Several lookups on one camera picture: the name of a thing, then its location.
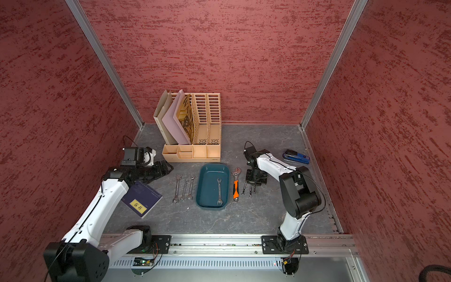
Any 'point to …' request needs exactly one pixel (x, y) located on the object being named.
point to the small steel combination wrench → (243, 193)
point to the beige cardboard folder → (164, 105)
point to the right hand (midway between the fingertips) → (253, 186)
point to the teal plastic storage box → (207, 190)
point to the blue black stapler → (292, 155)
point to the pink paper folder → (169, 121)
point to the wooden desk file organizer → (206, 145)
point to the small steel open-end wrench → (182, 198)
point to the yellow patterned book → (185, 117)
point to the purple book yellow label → (141, 200)
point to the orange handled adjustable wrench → (236, 190)
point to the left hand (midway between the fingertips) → (166, 174)
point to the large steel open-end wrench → (189, 197)
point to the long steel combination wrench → (250, 192)
